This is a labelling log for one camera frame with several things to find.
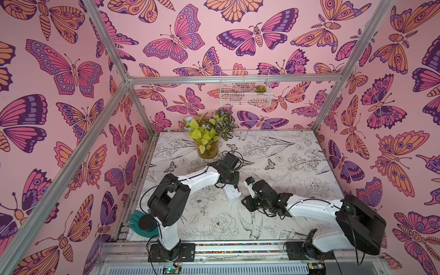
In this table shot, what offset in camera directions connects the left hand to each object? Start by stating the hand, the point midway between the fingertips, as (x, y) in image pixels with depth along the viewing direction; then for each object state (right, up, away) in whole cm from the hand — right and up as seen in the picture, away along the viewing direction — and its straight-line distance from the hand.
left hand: (238, 178), depth 91 cm
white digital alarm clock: (-3, -7, -4) cm, 9 cm away
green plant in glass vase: (-20, +27, +5) cm, 34 cm away
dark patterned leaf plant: (-7, +30, +3) cm, 31 cm away
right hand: (+2, -9, -6) cm, 11 cm away
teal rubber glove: (-51, -18, -10) cm, 55 cm away
